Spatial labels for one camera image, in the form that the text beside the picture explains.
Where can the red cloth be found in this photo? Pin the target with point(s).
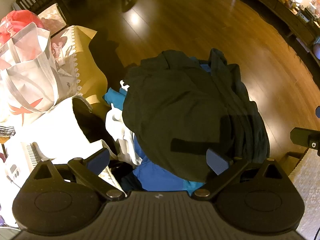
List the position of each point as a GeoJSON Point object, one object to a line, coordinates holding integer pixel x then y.
{"type": "Point", "coordinates": [22, 20]}

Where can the white garment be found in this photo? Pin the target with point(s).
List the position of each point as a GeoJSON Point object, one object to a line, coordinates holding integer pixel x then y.
{"type": "Point", "coordinates": [125, 142]}

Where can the black t-shirt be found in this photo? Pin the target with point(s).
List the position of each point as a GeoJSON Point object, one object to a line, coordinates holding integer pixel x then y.
{"type": "Point", "coordinates": [175, 105]}

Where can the long wooden cabinet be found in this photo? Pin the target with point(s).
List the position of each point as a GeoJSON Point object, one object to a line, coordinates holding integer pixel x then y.
{"type": "Point", "coordinates": [287, 10]}

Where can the tan cloth with lace trim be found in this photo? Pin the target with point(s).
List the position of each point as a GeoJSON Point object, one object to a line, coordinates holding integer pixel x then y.
{"type": "Point", "coordinates": [87, 62]}

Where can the dark navy garment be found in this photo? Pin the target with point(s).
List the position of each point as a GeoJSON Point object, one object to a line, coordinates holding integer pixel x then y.
{"type": "Point", "coordinates": [252, 120]}

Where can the floral lace tablecloth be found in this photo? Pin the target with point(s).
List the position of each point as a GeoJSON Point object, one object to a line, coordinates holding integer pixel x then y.
{"type": "Point", "coordinates": [307, 195]}

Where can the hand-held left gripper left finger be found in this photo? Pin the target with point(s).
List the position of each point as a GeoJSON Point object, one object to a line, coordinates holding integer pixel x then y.
{"type": "Point", "coordinates": [98, 161]}

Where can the white device with buttons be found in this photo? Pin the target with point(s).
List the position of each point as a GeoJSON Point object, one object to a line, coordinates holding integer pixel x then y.
{"type": "Point", "coordinates": [17, 165]}

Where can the pink plastic clips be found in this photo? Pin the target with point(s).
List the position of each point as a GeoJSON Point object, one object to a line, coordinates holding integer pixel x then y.
{"type": "Point", "coordinates": [61, 50]}

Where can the white fabric laundry bag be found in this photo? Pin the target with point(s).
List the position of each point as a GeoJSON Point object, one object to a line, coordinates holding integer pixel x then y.
{"type": "Point", "coordinates": [50, 127]}

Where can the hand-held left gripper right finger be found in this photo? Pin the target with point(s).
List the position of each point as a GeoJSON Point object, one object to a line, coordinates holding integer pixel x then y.
{"type": "Point", "coordinates": [217, 162]}

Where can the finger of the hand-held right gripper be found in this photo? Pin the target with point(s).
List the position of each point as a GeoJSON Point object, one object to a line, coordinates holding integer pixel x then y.
{"type": "Point", "coordinates": [318, 112]}
{"type": "Point", "coordinates": [303, 136]}

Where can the white tote bag red print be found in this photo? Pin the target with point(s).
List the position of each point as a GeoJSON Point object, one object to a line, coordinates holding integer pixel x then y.
{"type": "Point", "coordinates": [27, 80]}

